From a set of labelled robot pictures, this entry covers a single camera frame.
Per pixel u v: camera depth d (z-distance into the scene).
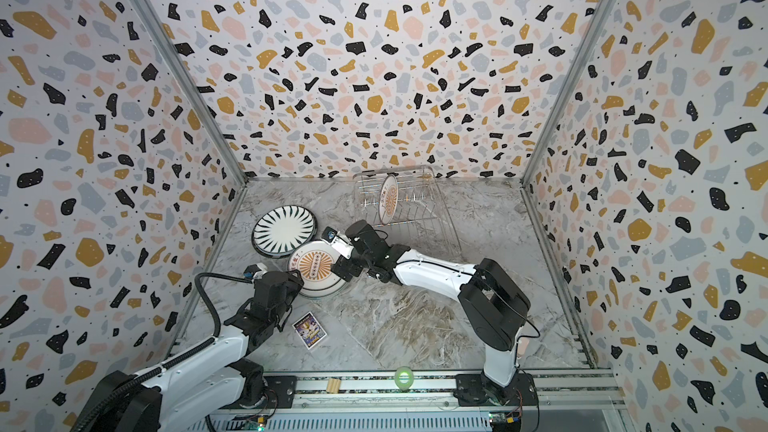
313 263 0.94
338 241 0.73
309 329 0.83
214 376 0.54
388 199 1.08
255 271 0.76
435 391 0.76
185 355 0.49
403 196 1.11
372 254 0.65
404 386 0.75
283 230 1.04
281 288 0.68
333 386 0.74
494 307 0.47
